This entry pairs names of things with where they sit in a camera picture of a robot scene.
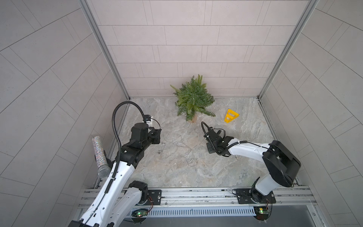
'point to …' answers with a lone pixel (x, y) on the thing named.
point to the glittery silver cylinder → (104, 169)
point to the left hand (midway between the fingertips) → (160, 128)
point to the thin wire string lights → (173, 145)
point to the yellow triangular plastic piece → (230, 115)
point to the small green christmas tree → (192, 98)
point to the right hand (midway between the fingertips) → (210, 146)
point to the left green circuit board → (139, 213)
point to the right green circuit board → (262, 213)
